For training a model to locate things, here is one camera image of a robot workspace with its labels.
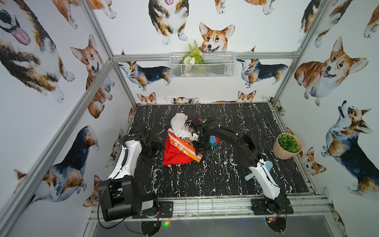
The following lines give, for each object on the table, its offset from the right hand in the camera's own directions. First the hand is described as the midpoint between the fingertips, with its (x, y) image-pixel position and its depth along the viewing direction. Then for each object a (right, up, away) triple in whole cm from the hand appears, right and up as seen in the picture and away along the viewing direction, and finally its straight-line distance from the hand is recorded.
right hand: (195, 154), depth 89 cm
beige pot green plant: (+52, +6, -5) cm, 53 cm away
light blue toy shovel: (+44, -6, -1) cm, 44 cm away
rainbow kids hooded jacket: (-10, +3, +4) cm, 11 cm away
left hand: (-17, +4, -6) cm, 19 cm away
